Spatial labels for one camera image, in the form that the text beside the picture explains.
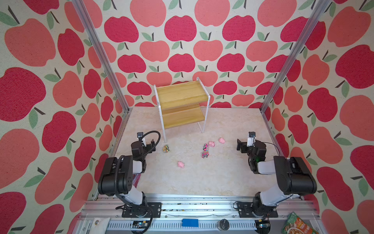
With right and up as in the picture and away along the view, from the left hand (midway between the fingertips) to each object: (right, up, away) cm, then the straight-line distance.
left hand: (146, 141), depth 95 cm
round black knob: (+42, -32, -33) cm, 62 cm away
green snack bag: (+79, -37, -26) cm, 91 cm away
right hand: (+67, 0, -1) cm, 67 cm away
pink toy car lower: (+38, -9, -2) cm, 39 cm away
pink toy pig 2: (+51, 0, +7) cm, 52 cm away
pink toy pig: (+44, -2, +3) cm, 44 cm away
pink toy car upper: (+39, -5, +1) cm, 39 cm away
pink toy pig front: (+23, -13, -6) cm, 27 cm away
